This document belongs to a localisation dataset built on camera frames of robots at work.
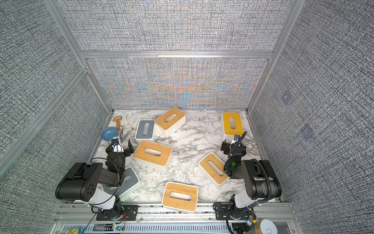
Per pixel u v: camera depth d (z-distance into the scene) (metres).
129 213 0.74
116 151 0.76
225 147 0.84
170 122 1.01
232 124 0.99
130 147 0.83
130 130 1.05
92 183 0.47
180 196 0.76
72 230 0.65
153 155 0.85
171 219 0.73
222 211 0.73
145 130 1.01
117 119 1.11
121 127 1.06
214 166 0.87
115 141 0.75
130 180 0.79
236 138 0.78
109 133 1.04
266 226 0.65
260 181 0.45
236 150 0.67
